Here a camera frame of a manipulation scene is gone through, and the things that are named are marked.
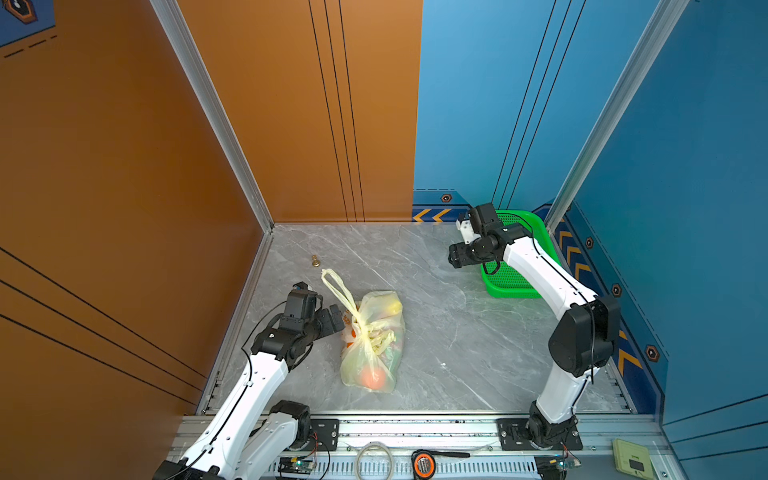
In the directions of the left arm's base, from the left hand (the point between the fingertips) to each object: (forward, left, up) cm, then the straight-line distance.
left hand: (328, 315), depth 81 cm
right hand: (+18, -37, +5) cm, 42 cm away
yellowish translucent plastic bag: (-5, -13, -2) cm, 14 cm away
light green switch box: (-31, -74, -9) cm, 80 cm away
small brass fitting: (+27, +11, -11) cm, 31 cm away
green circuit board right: (-32, -56, -12) cm, 66 cm away
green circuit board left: (-33, +6, -14) cm, 36 cm away
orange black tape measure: (-32, -25, -8) cm, 42 cm away
